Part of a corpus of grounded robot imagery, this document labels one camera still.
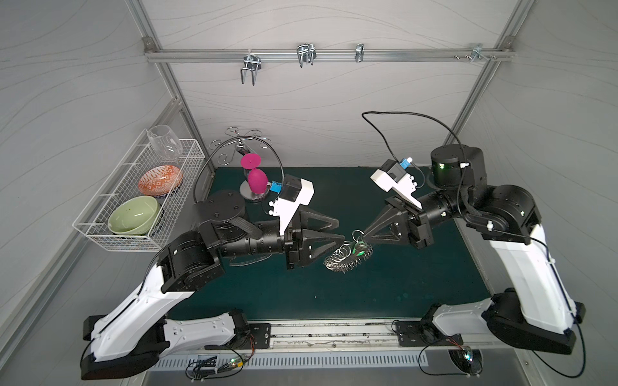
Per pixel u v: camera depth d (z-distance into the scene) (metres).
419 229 0.37
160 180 0.72
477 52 0.77
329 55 0.78
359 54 0.78
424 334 0.66
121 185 0.64
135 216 0.61
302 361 0.70
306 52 0.76
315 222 0.43
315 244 0.37
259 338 0.73
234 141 0.90
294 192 0.35
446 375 0.71
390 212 0.41
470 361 0.71
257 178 0.93
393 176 0.38
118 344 0.36
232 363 0.69
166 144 0.65
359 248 0.42
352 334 0.75
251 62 0.78
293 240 0.35
